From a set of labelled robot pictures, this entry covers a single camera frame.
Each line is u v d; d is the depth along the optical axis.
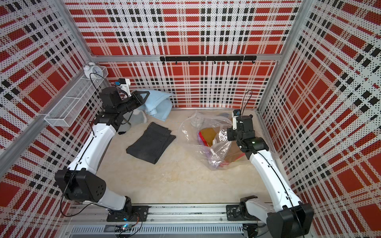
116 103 0.58
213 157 0.77
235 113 0.66
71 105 0.73
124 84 0.66
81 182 0.42
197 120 1.07
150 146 0.97
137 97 0.65
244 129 0.55
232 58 0.89
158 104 0.75
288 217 0.36
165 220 0.72
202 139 0.99
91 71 0.80
